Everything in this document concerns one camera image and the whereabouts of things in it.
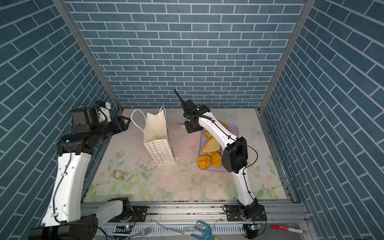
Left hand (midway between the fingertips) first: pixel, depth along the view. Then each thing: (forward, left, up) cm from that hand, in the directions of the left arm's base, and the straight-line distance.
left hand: (126, 120), depth 69 cm
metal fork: (-40, -9, -34) cm, 53 cm away
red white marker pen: (-41, -76, -32) cm, 92 cm away
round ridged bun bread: (-7, -37, -29) cm, 48 cm away
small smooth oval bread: (-6, -45, -29) cm, 54 cm away
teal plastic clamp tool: (-42, -38, -31) cm, 64 cm away
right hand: (+10, -30, -18) cm, 36 cm away
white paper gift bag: (+12, -6, -33) cm, 36 cm away
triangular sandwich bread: (+2, -42, -27) cm, 50 cm away
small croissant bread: (+13, -41, -31) cm, 53 cm away
